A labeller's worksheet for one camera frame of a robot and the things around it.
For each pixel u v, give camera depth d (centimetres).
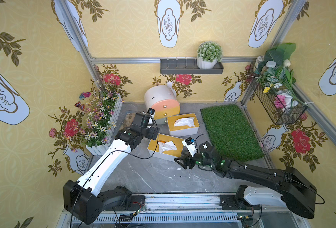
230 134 100
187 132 96
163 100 89
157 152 83
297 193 41
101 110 93
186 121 91
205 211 72
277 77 75
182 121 92
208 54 74
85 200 37
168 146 85
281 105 69
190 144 69
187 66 92
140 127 57
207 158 62
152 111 68
